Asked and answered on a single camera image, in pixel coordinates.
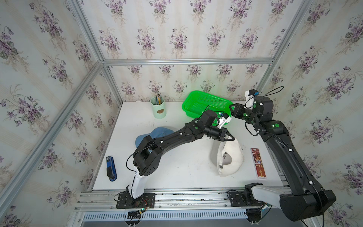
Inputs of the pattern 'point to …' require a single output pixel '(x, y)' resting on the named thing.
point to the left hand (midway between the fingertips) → (234, 140)
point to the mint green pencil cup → (159, 111)
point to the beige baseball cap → (230, 158)
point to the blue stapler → (111, 170)
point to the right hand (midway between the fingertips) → (234, 106)
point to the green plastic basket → (196, 102)
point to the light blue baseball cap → (159, 132)
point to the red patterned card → (258, 163)
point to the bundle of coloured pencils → (158, 98)
